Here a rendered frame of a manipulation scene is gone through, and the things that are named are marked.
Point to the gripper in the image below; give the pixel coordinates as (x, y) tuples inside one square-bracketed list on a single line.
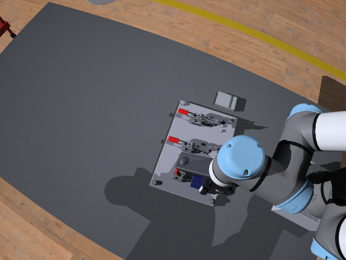
[(209, 187)]

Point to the black toggle clamp with red handle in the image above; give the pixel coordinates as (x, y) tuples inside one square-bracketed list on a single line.
[(198, 120)]

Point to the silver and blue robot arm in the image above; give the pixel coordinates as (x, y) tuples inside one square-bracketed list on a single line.
[(281, 179)]

